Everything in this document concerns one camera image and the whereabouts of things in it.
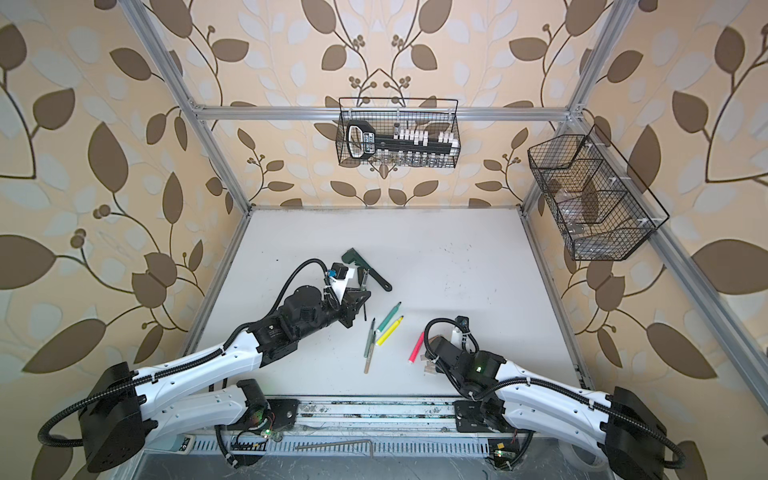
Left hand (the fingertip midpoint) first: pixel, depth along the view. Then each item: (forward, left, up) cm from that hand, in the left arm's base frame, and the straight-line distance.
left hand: (370, 291), depth 74 cm
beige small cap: (-12, -16, -21) cm, 29 cm away
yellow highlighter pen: (-2, -5, -21) cm, 21 cm away
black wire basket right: (+18, -57, +14) cm, 61 cm away
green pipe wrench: (+24, +10, -20) cm, 33 cm away
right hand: (-9, -21, -20) cm, 30 cm away
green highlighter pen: (+2, -4, -21) cm, 21 cm away
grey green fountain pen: (-4, +1, -21) cm, 21 cm away
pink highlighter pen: (-7, -13, -21) cm, 25 cm away
